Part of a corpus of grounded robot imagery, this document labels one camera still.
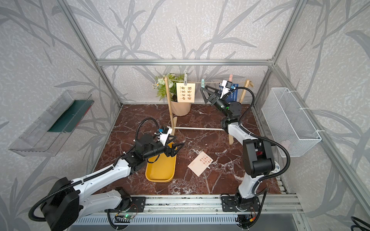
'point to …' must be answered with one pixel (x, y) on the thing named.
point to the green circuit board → (123, 219)
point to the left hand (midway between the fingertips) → (180, 142)
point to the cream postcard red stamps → (200, 164)
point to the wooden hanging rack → (174, 120)
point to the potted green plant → (178, 109)
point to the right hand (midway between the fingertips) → (202, 89)
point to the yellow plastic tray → (164, 170)
